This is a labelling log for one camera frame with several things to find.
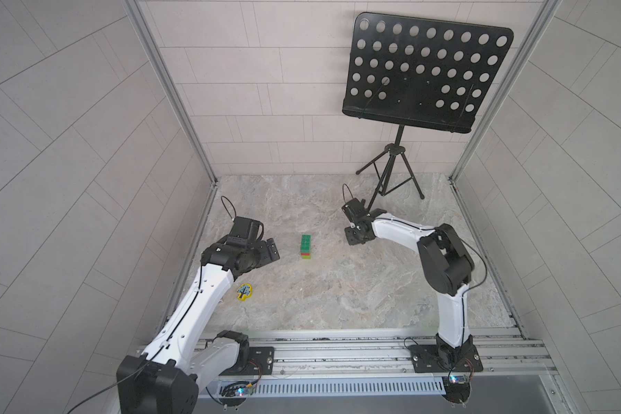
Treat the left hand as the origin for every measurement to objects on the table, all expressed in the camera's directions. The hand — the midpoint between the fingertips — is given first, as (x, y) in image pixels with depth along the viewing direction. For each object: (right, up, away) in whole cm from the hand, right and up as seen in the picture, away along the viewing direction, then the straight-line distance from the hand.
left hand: (269, 251), depth 80 cm
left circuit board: (-6, -34, -14) cm, 37 cm away
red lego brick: (+10, -3, +10) cm, 15 cm away
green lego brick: (+11, +1, +6) cm, 12 cm away
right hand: (+29, +2, +19) cm, 34 cm away
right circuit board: (+53, -34, -11) cm, 64 cm away
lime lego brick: (+11, -4, +11) cm, 16 cm away
